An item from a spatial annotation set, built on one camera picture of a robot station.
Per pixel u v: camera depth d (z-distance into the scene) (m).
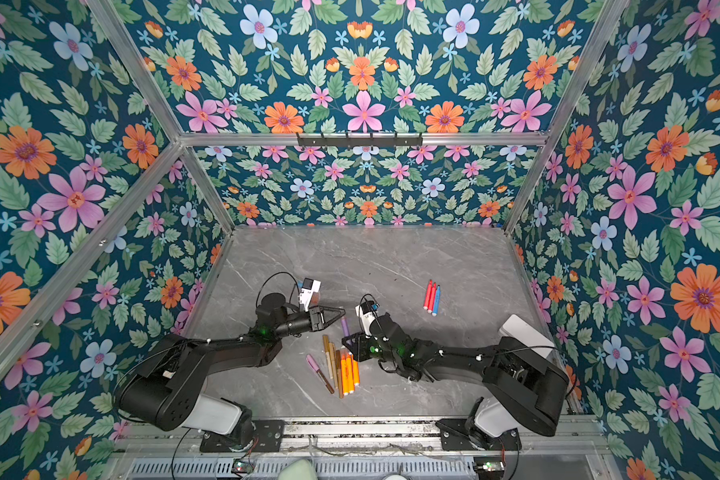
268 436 0.73
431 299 0.98
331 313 0.80
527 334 0.88
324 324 0.77
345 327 0.80
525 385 0.44
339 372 0.84
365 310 0.75
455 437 0.72
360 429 0.75
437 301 0.98
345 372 0.84
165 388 0.44
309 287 0.79
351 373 0.84
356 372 0.84
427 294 0.99
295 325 0.75
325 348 0.88
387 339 0.62
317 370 0.84
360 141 0.93
